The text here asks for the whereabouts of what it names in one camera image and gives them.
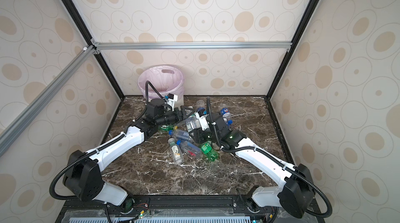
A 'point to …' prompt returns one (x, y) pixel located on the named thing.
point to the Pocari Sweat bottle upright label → (200, 108)
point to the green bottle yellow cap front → (206, 148)
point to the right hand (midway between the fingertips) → (194, 131)
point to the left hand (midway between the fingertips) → (195, 111)
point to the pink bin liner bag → (170, 80)
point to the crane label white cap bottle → (177, 154)
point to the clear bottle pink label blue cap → (189, 147)
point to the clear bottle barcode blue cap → (179, 134)
